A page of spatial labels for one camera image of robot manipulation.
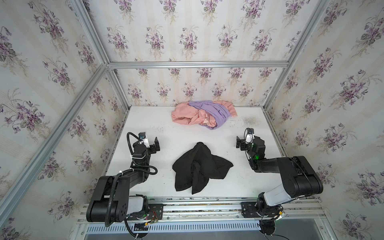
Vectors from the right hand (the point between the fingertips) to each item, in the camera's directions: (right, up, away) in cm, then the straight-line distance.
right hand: (244, 136), depth 93 cm
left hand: (-60, 0, -5) cm, 60 cm away
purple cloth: (-13, +16, +14) cm, 25 cm away
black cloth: (-32, -14, -16) cm, 38 cm away
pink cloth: (-40, +16, +15) cm, 45 cm away
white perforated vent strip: (-68, -41, -24) cm, 82 cm away
